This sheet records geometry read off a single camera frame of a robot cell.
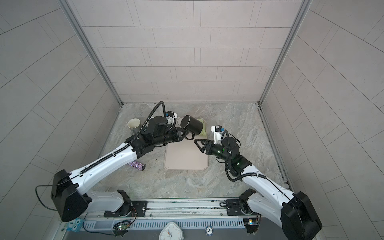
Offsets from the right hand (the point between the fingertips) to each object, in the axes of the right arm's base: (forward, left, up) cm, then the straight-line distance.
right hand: (197, 144), depth 73 cm
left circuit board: (-29, +35, -15) cm, 48 cm away
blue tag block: (-28, +56, -15) cm, 64 cm away
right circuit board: (-32, -23, -21) cm, 44 cm away
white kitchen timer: (-33, +13, -16) cm, 39 cm away
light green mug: (+7, -4, +1) cm, 8 cm away
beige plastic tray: (+3, +8, -16) cm, 18 cm away
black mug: (+7, +2, +6) cm, 10 cm away
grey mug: (+24, +40, -9) cm, 47 cm away
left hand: (+4, +2, +6) cm, 7 cm away
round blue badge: (-33, -3, -19) cm, 38 cm away
